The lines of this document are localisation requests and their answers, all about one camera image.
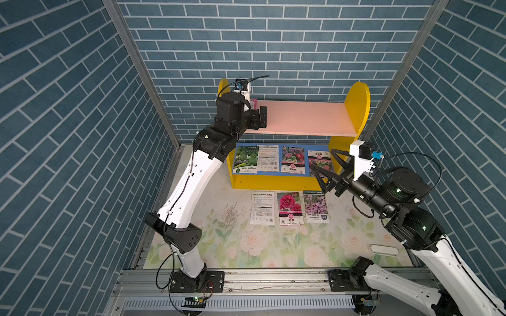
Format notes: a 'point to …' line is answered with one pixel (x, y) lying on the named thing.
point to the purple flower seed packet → (315, 207)
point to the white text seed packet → (262, 210)
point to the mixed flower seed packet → (292, 160)
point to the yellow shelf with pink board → (314, 126)
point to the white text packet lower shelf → (267, 158)
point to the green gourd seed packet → (246, 160)
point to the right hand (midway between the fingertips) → (326, 160)
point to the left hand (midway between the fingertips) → (261, 106)
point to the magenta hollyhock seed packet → (290, 209)
